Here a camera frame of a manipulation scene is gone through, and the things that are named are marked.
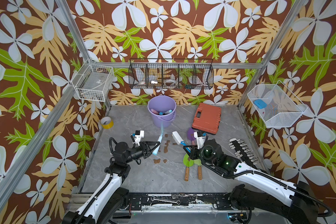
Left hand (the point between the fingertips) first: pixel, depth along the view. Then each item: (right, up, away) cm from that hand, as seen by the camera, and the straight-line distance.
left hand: (160, 144), depth 70 cm
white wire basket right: (+70, +19, +7) cm, 73 cm away
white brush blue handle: (+10, +1, +10) cm, 15 cm away
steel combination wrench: (+10, -33, +5) cm, 34 cm away
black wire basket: (+6, +45, +28) cm, 53 cm away
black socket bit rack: (+55, -10, +21) cm, 60 cm away
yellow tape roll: (-45, +10, +40) cm, 61 cm away
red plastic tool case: (+35, +13, +36) cm, 52 cm away
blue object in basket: (+62, +23, +16) cm, 68 cm away
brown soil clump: (+2, -15, +20) cm, 25 cm away
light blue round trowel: (+5, +18, +27) cm, 32 cm away
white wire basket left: (-43, +36, +15) cm, 58 cm away
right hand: (+12, -3, +6) cm, 14 cm away
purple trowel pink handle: (-5, +18, +28) cm, 34 cm away
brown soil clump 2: (-3, -14, +19) cm, 24 cm away
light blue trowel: (-2, -4, -2) cm, 5 cm away
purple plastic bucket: (0, +22, +45) cm, 50 cm away
